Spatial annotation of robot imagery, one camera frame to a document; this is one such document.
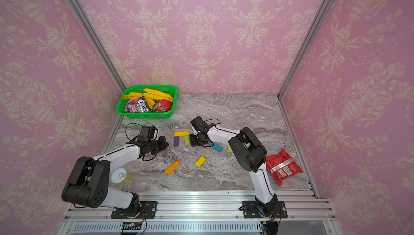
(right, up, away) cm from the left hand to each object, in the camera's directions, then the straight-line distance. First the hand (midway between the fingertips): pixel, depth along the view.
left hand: (170, 144), depth 92 cm
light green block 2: (+35, -4, 0) cm, 35 cm away
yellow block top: (+5, +5, +8) cm, 11 cm away
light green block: (+9, +1, +5) cm, 10 cm away
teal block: (+27, -1, 0) cm, 27 cm away
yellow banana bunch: (-18, +30, +17) cm, 39 cm away
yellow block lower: (+18, -9, -3) cm, 20 cm away
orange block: (+3, -12, -5) cm, 13 cm away
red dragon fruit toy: (-8, +22, +13) cm, 27 cm away
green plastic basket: (-4, +33, +23) cm, 40 cm away
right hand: (+11, -2, +1) cm, 11 cm away
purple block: (+3, +1, +5) cm, 5 cm away
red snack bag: (+61, -10, -9) cm, 62 cm away
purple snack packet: (-25, +22, +14) cm, 36 cm away
